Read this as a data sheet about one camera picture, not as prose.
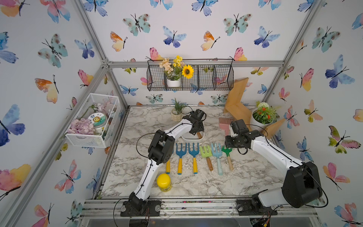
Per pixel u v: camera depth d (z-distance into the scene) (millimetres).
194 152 937
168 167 874
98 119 657
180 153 937
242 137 630
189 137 937
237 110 1100
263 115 825
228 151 953
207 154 934
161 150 600
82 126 597
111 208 761
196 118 818
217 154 932
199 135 1014
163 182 733
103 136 668
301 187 419
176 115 1077
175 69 860
